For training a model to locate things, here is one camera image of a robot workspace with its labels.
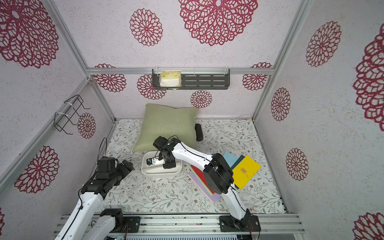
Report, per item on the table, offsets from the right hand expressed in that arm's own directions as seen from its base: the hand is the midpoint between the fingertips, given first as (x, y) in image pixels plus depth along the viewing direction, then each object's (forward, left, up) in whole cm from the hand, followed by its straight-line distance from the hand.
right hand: (166, 158), depth 88 cm
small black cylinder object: (+24, -20, -8) cm, 32 cm away
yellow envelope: (-3, -48, -9) cm, 49 cm away
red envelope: (-8, -21, -5) cm, 24 cm away
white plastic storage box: (-3, +6, -7) cm, 10 cm away
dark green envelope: (+5, -45, -10) cm, 47 cm away
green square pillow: (+24, -6, +4) cm, 25 cm away
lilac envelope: (-19, -27, -9) cm, 35 cm away
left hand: (-8, +20, +2) cm, 21 cm away
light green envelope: (-3, -15, -8) cm, 17 cm away
